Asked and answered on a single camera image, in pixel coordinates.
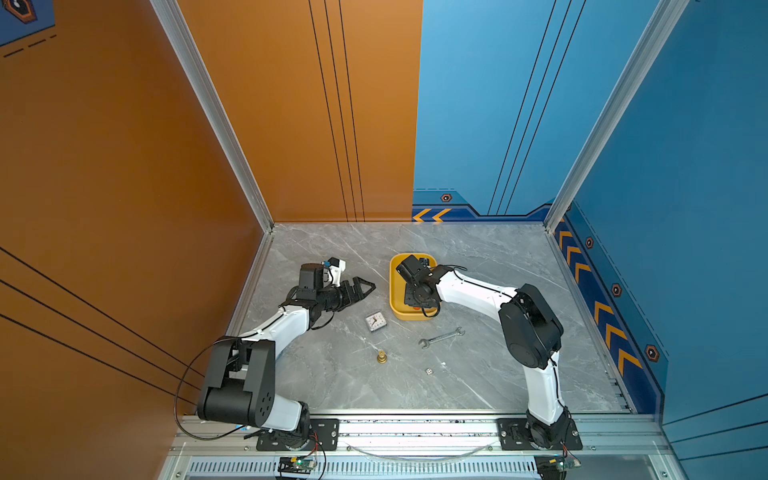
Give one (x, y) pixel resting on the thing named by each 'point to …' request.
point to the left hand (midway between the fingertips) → (367, 289)
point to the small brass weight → (382, 357)
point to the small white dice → (429, 371)
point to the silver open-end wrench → (457, 332)
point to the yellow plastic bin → (399, 309)
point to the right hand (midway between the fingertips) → (410, 299)
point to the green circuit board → (296, 464)
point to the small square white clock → (376, 321)
